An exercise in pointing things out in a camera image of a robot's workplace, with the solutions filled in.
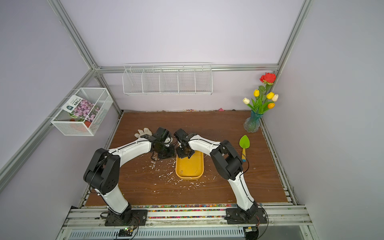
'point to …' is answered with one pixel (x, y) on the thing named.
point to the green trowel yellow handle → (244, 143)
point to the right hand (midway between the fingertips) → (182, 153)
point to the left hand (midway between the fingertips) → (175, 156)
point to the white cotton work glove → (146, 131)
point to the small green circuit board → (124, 233)
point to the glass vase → (251, 123)
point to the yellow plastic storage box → (190, 168)
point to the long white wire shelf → (167, 79)
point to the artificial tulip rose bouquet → (264, 99)
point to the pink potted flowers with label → (81, 110)
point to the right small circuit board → (251, 233)
